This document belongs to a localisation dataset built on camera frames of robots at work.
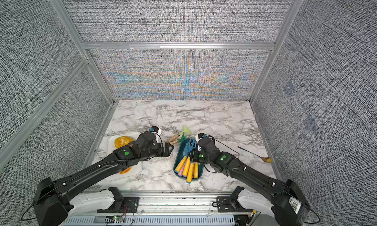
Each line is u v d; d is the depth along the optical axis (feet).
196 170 2.66
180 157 2.88
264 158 2.89
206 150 1.99
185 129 3.28
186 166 2.50
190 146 2.67
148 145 1.96
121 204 2.22
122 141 2.98
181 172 2.56
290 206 1.30
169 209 2.39
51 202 1.25
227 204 2.39
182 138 3.21
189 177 2.45
